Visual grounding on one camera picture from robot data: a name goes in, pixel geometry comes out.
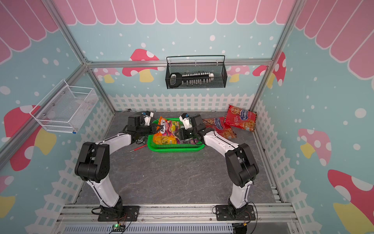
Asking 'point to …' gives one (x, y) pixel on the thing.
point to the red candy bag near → (218, 125)
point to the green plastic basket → (170, 148)
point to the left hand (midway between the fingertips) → (162, 128)
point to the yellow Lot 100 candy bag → (164, 140)
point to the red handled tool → (138, 148)
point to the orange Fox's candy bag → (169, 128)
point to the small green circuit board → (118, 227)
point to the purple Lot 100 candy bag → (191, 142)
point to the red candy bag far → (243, 118)
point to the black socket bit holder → (176, 80)
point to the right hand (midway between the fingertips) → (178, 132)
